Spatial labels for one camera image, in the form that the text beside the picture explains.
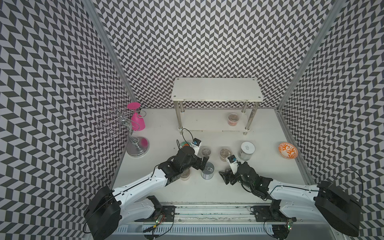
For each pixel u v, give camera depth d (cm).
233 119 99
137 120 92
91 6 71
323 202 43
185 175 80
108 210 39
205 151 89
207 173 80
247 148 87
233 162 72
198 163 70
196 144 70
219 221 72
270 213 65
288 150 94
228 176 74
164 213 71
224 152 89
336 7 67
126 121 79
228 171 75
